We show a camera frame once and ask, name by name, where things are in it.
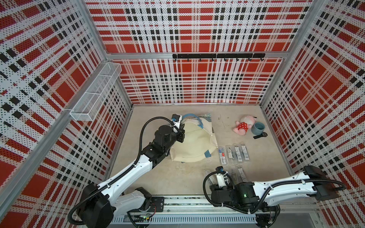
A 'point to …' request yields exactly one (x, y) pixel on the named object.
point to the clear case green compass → (235, 176)
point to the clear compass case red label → (222, 155)
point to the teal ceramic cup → (258, 128)
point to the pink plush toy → (245, 122)
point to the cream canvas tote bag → (199, 139)
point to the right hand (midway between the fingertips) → (215, 187)
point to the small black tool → (264, 134)
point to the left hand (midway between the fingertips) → (184, 124)
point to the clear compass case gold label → (230, 155)
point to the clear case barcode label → (242, 175)
